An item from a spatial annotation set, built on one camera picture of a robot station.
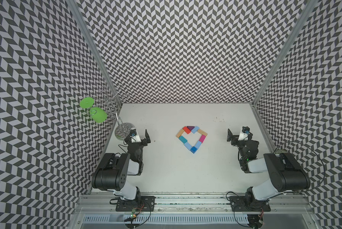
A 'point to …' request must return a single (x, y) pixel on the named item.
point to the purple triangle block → (190, 127)
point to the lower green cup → (98, 115)
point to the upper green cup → (86, 102)
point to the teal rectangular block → (183, 139)
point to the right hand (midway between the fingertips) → (235, 130)
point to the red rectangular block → (186, 130)
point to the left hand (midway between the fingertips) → (139, 131)
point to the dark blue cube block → (193, 150)
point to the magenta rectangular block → (202, 138)
